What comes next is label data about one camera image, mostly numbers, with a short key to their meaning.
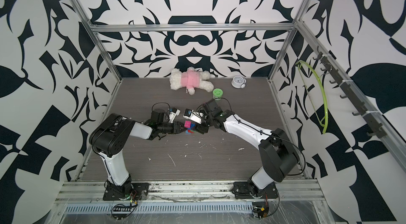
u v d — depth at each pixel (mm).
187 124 869
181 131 870
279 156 436
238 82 1146
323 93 677
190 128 869
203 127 754
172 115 892
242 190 743
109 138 504
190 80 1079
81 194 757
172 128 847
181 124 870
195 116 725
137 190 740
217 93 1053
